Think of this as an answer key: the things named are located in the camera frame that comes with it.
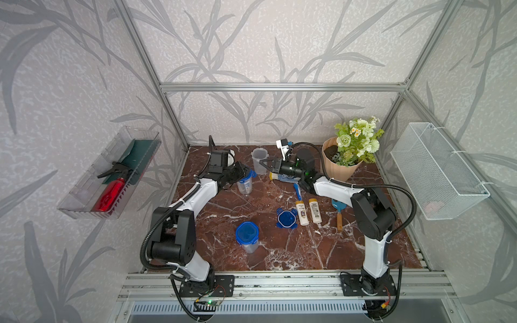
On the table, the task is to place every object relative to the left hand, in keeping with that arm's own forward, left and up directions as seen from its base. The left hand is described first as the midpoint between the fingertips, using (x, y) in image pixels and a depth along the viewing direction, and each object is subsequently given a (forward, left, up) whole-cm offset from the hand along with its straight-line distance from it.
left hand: (249, 169), depth 89 cm
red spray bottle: (-24, +39, +18) cm, 49 cm away
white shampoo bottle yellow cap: (-15, -25, -14) cm, 32 cm away
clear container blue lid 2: (+12, -4, -4) cm, 13 cm away
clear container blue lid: (-3, +2, -9) cm, 10 cm away
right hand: (-3, -5, +8) cm, 10 cm away
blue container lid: (-16, -17, -16) cm, 29 cm away
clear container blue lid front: (-27, -1, -6) cm, 28 cm away
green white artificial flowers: (+8, -47, +11) cm, 49 cm away
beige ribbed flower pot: (+17, -40, -2) cm, 44 cm away
